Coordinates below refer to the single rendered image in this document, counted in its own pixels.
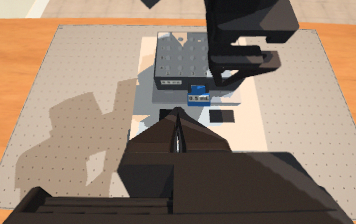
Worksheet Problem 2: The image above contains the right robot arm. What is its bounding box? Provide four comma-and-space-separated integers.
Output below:
141, 0, 261, 14

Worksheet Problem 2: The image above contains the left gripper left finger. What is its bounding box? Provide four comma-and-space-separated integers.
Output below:
123, 107, 178, 154

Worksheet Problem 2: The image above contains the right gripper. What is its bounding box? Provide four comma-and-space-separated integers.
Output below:
204, 0, 300, 87

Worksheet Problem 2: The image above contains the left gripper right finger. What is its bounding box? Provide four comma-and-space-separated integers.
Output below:
178, 107, 232, 153

